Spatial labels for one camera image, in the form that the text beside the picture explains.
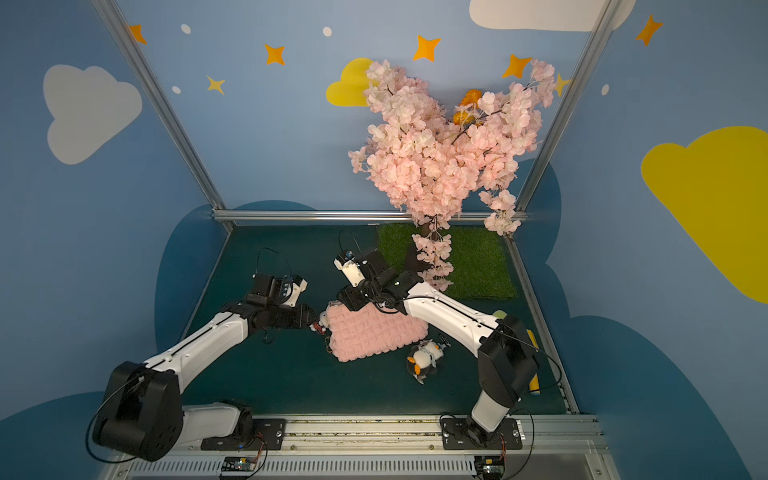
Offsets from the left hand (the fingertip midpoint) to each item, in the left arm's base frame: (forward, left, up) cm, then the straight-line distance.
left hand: (314, 312), depth 87 cm
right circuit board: (-36, -48, -10) cm, 61 cm away
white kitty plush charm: (-1, -2, -5) cm, 6 cm away
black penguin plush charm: (-12, -32, -3) cm, 34 cm away
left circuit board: (-37, +14, -10) cm, 40 cm away
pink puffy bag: (-4, -16, -3) cm, 17 cm away
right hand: (+3, -10, +9) cm, 14 cm away
